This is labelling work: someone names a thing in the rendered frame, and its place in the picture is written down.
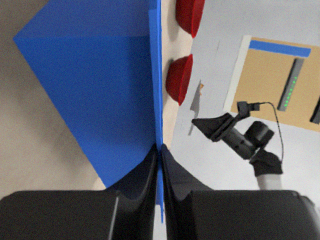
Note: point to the dark red bowl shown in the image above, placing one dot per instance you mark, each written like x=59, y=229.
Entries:
x=178, y=78
x=188, y=17

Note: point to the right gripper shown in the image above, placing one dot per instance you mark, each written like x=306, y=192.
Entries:
x=223, y=125

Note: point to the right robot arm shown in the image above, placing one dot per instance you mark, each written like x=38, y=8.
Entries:
x=265, y=168

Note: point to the grey scoop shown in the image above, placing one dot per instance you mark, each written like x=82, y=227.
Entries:
x=195, y=105

